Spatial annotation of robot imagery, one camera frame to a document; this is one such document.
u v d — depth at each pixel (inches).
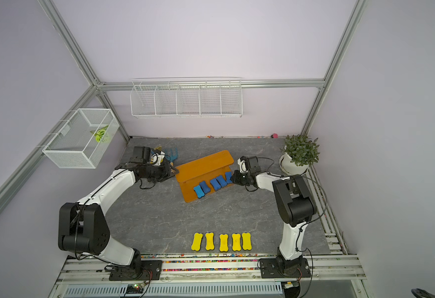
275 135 48.8
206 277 28.9
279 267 25.9
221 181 38.3
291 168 38.5
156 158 30.4
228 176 38.8
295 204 20.4
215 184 38.0
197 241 31.2
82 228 17.3
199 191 37.0
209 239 31.4
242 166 34.9
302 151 34.2
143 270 28.7
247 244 31.2
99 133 31.8
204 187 37.8
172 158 44.2
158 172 30.2
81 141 32.3
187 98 39.0
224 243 31.0
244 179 33.9
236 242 31.1
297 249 23.5
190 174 35.3
